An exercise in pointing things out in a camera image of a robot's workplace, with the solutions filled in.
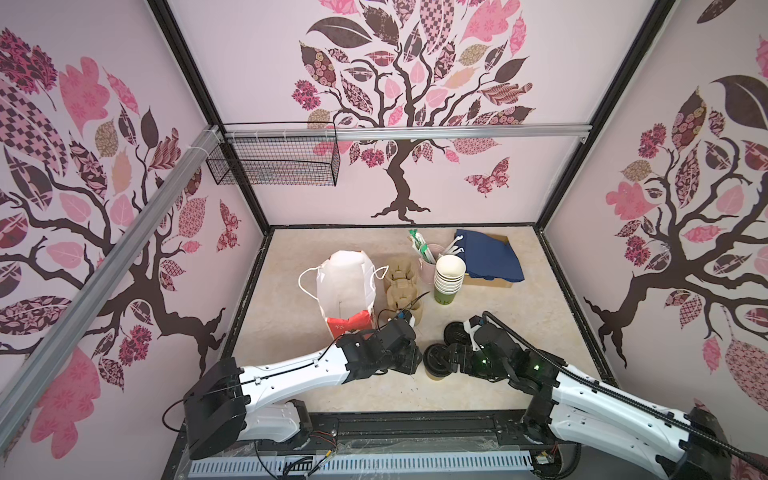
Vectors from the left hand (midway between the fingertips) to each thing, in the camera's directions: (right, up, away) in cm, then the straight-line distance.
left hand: (414, 364), depth 77 cm
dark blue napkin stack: (+28, +28, +27) cm, 48 cm away
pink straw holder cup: (+6, +24, +19) cm, 31 cm away
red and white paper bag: (-20, +19, +13) cm, 31 cm away
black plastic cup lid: (+5, +1, -1) cm, 6 cm away
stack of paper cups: (+11, +22, +8) cm, 26 cm away
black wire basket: (-43, +62, +18) cm, 78 cm away
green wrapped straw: (+3, +31, +13) cm, 34 cm away
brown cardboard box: (+23, +20, +21) cm, 37 cm away
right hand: (+8, +1, 0) cm, 9 cm away
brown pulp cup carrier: (-3, +19, +11) cm, 22 cm away
